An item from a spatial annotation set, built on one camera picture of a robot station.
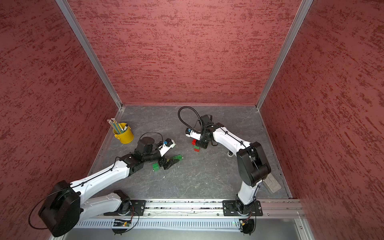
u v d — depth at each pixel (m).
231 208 0.74
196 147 0.91
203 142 0.79
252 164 0.48
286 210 0.76
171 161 0.71
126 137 0.93
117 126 0.90
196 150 0.94
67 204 0.40
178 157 0.91
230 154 0.92
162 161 0.72
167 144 0.69
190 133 0.80
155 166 0.85
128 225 0.71
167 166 0.72
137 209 0.74
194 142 0.79
